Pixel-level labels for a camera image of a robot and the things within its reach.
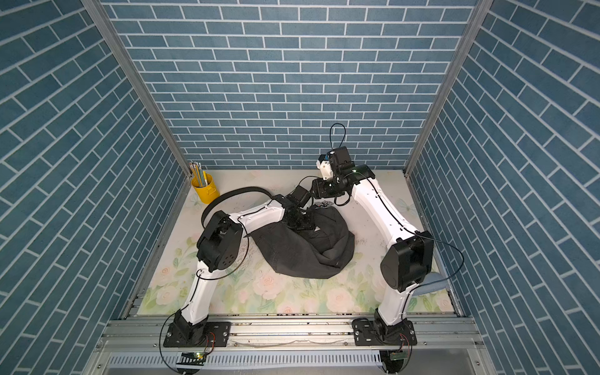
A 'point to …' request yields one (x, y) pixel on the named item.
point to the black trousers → (316, 252)
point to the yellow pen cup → (206, 194)
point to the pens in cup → (199, 176)
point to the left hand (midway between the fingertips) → (316, 229)
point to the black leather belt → (236, 191)
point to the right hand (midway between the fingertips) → (318, 190)
